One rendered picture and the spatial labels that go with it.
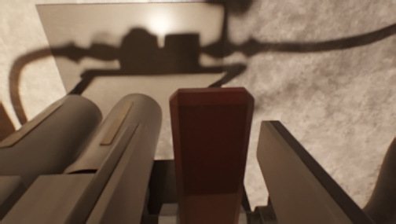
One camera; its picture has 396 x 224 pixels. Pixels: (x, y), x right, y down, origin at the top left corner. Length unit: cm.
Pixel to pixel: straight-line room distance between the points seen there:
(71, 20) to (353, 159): 94
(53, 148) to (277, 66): 51
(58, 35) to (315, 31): 61
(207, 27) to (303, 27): 23
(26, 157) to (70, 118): 7
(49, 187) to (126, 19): 42
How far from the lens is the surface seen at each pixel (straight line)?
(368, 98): 78
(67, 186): 19
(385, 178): 27
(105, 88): 61
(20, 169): 24
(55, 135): 28
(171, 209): 18
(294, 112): 68
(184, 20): 52
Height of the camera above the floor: 52
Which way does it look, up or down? 61 degrees down
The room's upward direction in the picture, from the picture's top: 176 degrees clockwise
